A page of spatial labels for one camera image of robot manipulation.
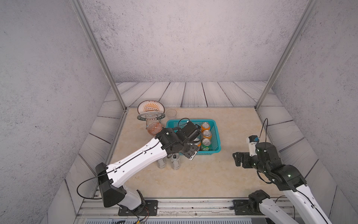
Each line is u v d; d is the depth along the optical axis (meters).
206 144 0.86
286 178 0.45
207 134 0.91
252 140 0.62
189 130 0.51
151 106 1.02
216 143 0.88
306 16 0.73
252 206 0.65
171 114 1.12
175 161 0.77
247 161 0.62
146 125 1.05
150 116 0.99
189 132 0.51
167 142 0.45
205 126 0.95
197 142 0.55
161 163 0.83
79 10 0.71
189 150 0.61
